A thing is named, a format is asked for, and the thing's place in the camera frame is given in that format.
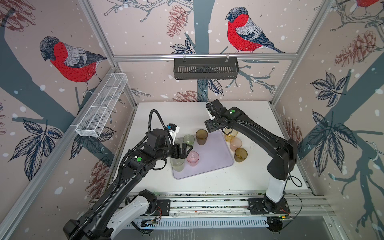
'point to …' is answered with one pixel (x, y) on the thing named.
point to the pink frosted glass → (235, 143)
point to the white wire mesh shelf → (94, 120)
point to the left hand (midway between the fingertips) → (185, 146)
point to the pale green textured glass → (179, 140)
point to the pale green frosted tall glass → (177, 164)
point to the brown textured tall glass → (201, 136)
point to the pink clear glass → (193, 157)
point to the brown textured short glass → (240, 154)
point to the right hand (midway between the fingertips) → (210, 126)
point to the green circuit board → (152, 223)
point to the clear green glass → (189, 139)
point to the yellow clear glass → (229, 133)
